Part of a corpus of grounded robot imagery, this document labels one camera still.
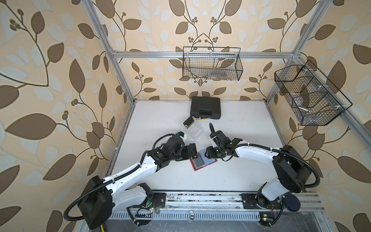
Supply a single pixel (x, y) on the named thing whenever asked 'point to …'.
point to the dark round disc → (292, 202)
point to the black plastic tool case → (206, 107)
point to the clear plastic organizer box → (192, 130)
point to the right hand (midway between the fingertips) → (208, 154)
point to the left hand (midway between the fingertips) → (193, 151)
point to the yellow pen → (202, 119)
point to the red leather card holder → (207, 161)
